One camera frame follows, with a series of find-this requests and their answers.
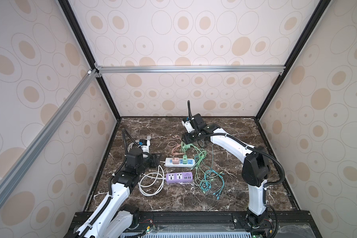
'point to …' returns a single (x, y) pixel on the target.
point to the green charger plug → (185, 159)
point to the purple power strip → (179, 177)
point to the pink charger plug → (175, 160)
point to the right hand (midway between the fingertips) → (185, 137)
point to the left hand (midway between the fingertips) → (162, 152)
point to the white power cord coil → (150, 184)
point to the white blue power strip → (191, 162)
